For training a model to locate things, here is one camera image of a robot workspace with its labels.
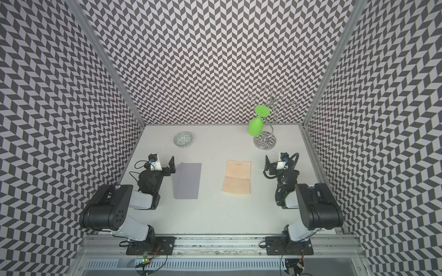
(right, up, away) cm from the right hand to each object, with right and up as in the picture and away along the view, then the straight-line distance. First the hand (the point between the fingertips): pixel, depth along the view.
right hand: (275, 157), depth 90 cm
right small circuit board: (+3, -41, -21) cm, 46 cm away
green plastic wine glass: (-11, +17, -3) cm, 20 cm away
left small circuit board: (-57, -38, -23) cm, 72 cm away
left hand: (-59, 0, +1) cm, 59 cm away
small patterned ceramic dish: (-54, +10, +19) cm, 58 cm away
